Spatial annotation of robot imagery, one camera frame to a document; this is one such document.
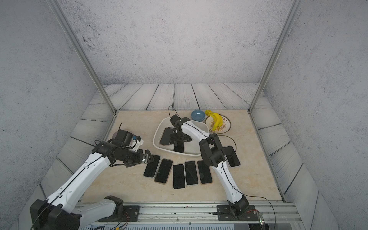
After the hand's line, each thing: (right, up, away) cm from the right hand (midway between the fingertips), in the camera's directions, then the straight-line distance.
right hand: (179, 141), depth 100 cm
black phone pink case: (+16, -17, -13) cm, 27 cm away
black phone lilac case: (-16, -14, -12) cm, 24 cm away
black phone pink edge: (0, -3, -1) cm, 3 cm away
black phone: (-10, +2, +1) cm, 10 cm away
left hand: (-14, -6, -25) cm, 29 cm away
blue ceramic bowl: (+14, +19, +15) cm, 28 cm away
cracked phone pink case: (-9, -16, -13) cm, 22 cm away
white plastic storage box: (+9, -4, -2) cm, 10 cm away
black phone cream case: (+1, -18, -16) cm, 24 cm away
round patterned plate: (+33, +9, +8) cm, 35 cm away
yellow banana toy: (+29, +16, +7) cm, 33 cm away
